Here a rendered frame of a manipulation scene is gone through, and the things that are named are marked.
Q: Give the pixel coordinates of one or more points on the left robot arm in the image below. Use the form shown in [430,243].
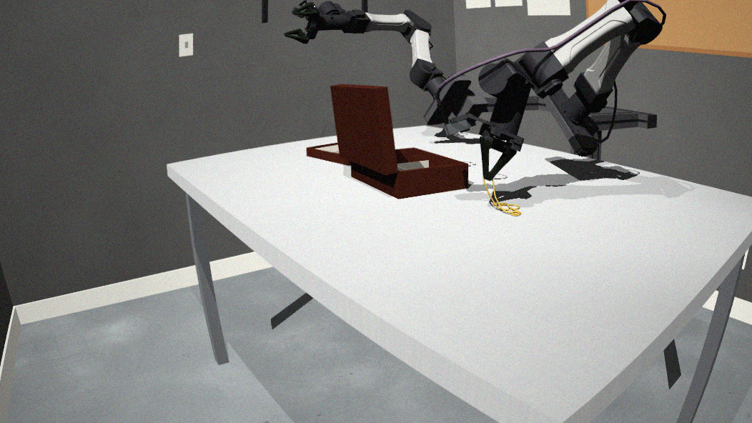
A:
[623,27]

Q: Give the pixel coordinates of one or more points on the gold necklace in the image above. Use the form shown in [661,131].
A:
[518,213]

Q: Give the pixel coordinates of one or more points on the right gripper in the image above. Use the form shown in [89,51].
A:
[316,21]

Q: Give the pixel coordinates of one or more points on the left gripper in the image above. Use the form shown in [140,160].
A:
[507,120]

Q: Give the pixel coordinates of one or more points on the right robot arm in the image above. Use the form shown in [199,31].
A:
[358,22]

